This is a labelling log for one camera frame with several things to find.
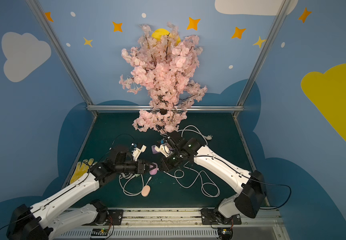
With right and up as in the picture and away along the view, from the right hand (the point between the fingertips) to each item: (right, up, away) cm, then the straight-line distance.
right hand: (162, 167), depth 72 cm
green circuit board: (-31, -32, +1) cm, 45 cm away
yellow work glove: (-51, -6, +18) cm, 55 cm away
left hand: (-4, +1, +1) cm, 4 cm away
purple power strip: (-8, +5, +25) cm, 27 cm away
